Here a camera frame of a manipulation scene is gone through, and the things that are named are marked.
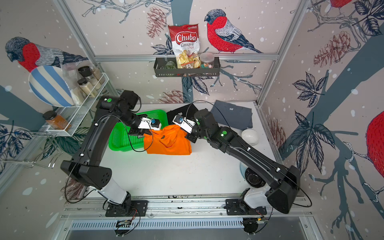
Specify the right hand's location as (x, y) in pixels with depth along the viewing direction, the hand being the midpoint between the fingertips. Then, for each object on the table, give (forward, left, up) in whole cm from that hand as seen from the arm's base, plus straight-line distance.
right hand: (182, 124), depth 71 cm
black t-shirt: (+37, +2, -31) cm, 48 cm away
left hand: (0, +16, -1) cm, 16 cm away
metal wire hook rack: (-15, +61, -5) cm, 63 cm away
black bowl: (-15, -39, -28) cm, 51 cm away
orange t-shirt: (-6, +6, -6) cm, 10 cm away
